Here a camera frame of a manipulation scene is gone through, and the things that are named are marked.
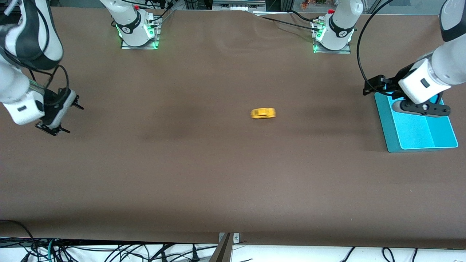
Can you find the yellow toy beetle car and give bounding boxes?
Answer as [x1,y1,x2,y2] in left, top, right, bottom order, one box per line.
[250,108,276,120]

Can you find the turquoise plastic bin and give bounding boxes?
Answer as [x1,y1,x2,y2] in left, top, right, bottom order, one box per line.
[374,91,459,153]

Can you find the orange and green object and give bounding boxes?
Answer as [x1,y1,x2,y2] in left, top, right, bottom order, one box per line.
[300,0,328,10]

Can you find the grey metal device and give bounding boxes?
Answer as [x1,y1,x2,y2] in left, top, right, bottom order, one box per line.
[212,0,267,11]

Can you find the brown table cover sheet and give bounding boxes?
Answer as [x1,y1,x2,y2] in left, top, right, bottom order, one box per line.
[0,7,466,250]

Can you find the dark grey pole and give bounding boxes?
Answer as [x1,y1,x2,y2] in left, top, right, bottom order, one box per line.
[209,233,233,262]

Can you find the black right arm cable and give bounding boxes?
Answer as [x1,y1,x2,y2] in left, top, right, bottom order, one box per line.
[27,65,70,107]

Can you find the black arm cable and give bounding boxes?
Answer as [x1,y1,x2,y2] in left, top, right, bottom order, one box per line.
[356,0,395,93]
[27,65,70,107]

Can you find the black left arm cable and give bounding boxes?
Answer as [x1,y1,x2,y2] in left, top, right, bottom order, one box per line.
[356,0,395,93]

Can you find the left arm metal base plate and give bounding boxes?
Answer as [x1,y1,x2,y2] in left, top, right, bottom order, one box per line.
[312,19,352,55]

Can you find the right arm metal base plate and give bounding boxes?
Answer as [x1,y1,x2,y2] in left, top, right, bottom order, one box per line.
[120,16,161,50]

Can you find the short black table cable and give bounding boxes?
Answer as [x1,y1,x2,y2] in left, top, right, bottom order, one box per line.
[289,10,321,21]

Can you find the thick black cable loop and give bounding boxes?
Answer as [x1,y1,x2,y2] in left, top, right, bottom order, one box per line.
[0,219,39,262]

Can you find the long black table cable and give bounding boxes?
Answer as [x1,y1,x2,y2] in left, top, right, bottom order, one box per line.
[255,15,323,33]

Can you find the black base connector cables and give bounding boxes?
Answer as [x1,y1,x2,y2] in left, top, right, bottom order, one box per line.
[146,0,176,28]

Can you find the black cable tangle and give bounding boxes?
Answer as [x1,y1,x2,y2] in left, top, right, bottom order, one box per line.
[55,243,219,262]

